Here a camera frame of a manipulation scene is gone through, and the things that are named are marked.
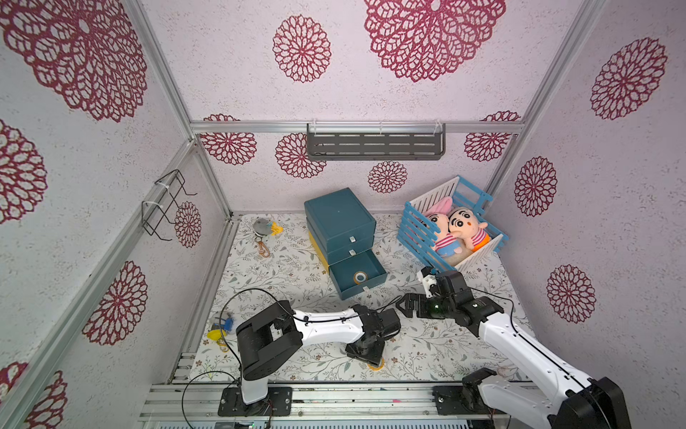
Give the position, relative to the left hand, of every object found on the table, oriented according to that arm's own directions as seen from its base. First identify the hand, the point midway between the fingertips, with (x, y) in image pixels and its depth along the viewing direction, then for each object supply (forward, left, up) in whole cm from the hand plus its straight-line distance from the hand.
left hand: (368, 361), depth 81 cm
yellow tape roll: (+29, +1, -1) cm, 29 cm away
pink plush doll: (+49, -29, +12) cm, 58 cm away
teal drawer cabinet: (+35, +8, +20) cm, 41 cm away
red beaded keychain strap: (+43, +40, -2) cm, 59 cm away
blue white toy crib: (+42, -20, +9) cm, 48 cm away
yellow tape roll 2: (-2, -3, 0) cm, 3 cm away
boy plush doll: (+44, -36, +13) cm, 58 cm away
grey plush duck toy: (+50, +40, +4) cm, 64 cm away
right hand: (+13, -14, +8) cm, 21 cm away
